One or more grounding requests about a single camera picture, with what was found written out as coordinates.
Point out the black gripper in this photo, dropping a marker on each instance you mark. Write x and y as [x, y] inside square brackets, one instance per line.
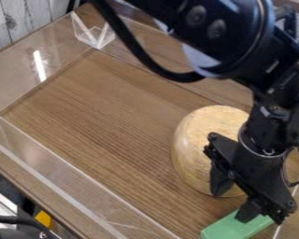
[240, 164]

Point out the green block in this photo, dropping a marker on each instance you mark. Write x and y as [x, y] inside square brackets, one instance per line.
[228, 228]

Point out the brown wooden bowl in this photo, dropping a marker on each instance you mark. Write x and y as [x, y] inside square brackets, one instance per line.
[192, 165]

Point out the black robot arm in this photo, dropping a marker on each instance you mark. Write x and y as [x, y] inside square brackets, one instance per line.
[243, 40]

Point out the clear acrylic corner bracket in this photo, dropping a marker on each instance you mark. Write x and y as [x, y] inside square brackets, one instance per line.
[96, 37]

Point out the clear acrylic tray wall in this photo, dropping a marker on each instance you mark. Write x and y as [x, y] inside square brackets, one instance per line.
[87, 121]

